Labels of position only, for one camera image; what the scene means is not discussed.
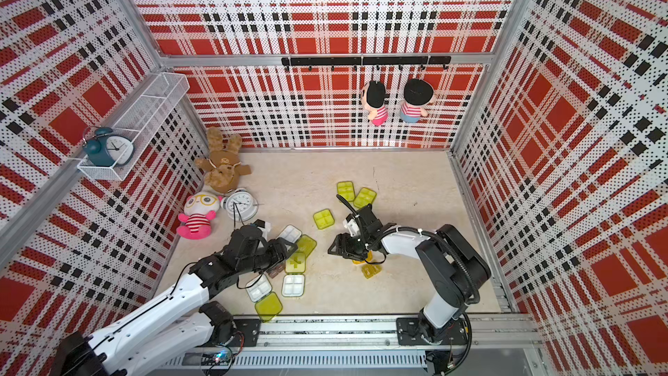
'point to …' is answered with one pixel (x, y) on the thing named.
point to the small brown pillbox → (276, 271)
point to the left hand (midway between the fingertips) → (297, 250)
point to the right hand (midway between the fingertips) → (340, 252)
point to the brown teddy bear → (223, 164)
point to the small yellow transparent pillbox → (370, 270)
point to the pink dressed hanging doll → (373, 98)
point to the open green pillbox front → (267, 305)
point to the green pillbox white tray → (364, 197)
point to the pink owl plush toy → (200, 208)
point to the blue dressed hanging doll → (417, 93)
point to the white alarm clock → (240, 204)
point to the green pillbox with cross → (323, 218)
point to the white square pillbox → (293, 285)
